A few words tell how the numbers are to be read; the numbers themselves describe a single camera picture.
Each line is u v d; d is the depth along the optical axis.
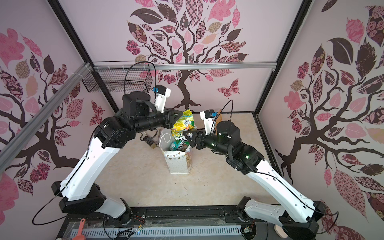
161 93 0.48
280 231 0.69
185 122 0.56
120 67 0.90
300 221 0.38
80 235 0.68
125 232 0.72
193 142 0.53
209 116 0.52
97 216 0.74
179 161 0.74
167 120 0.49
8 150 0.50
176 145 0.85
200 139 0.51
